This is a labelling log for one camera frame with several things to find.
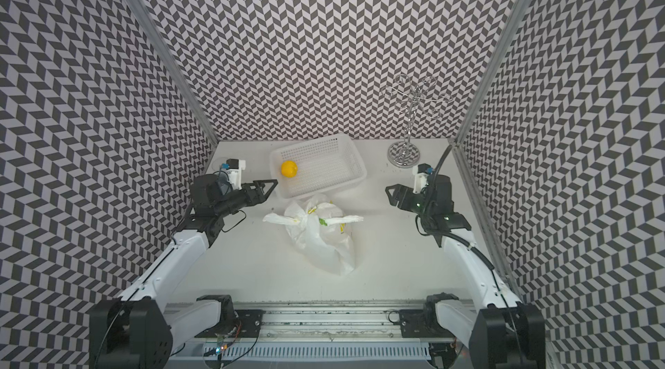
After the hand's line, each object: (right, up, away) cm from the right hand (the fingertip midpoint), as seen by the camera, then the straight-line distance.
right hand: (395, 195), depth 82 cm
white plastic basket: (-24, +10, +22) cm, 34 cm away
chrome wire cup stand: (+10, +14, +30) cm, 35 cm away
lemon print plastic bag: (-23, -9, -9) cm, 26 cm away
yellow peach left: (-39, +8, +22) cm, 45 cm away
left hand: (-40, +4, -2) cm, 40 cm away
